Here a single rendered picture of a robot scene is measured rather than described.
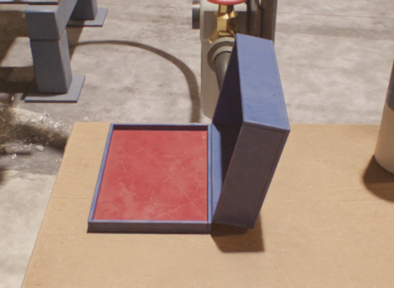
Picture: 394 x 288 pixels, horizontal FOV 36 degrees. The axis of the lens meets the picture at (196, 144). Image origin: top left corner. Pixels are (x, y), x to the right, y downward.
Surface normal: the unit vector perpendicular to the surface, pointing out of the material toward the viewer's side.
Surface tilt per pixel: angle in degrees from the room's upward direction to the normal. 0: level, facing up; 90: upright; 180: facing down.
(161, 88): 0
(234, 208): 90
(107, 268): 0
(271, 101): 12
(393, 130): 90
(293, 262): 0
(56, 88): 90
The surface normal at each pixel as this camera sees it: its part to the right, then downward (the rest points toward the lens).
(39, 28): -0.01, 0.58
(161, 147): 0.00, -0.82
